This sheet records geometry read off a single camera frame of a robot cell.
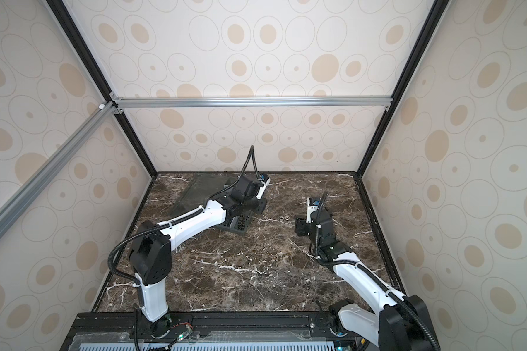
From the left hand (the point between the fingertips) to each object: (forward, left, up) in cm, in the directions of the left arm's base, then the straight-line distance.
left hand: (269, 197), depth 87 cm
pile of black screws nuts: (+1, -8, -17) cm, 18 cm away
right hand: (-7, -16, -2) cm, 18 cm away
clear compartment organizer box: (+22, +34, -18) cm, 45 cm away
